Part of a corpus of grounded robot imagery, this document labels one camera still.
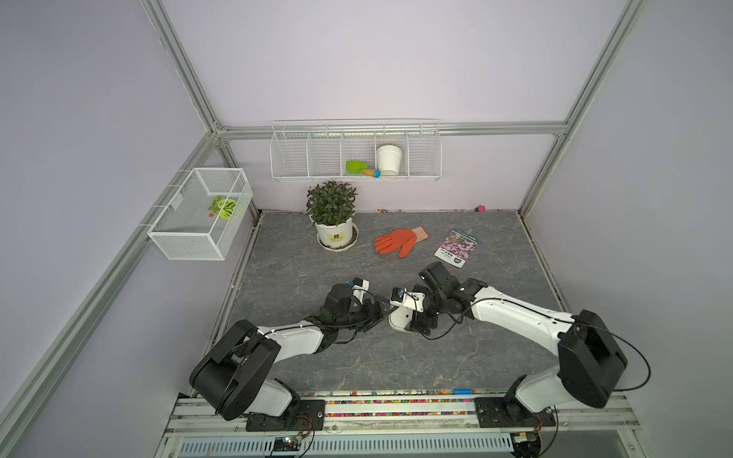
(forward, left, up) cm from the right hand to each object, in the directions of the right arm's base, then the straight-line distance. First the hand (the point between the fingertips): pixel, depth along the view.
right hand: (410, 307), depth 85 cm
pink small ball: (+50, -36, -9) cm, 63 cm away
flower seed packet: (+28, -21, -7) cm, 35 cm away
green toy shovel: (+44, +17, +18) cm, 51 cm away
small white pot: (+40, +6, +24) cm, 47 cm away
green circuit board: (-33, +33, -9) cm, 48 cm away
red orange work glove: (+33, -1, -8) cm, 33 cm away
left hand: (-3, +5, +2) cm, 6 cm away
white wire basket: (+18, +60, +20) cm, 66 cm away
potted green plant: (+32, +26, +11) cm, 42 cm away
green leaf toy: (+21, +54, +23) cm, 62 cm away
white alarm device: (-3, +3, +1) cm, 5 cm away
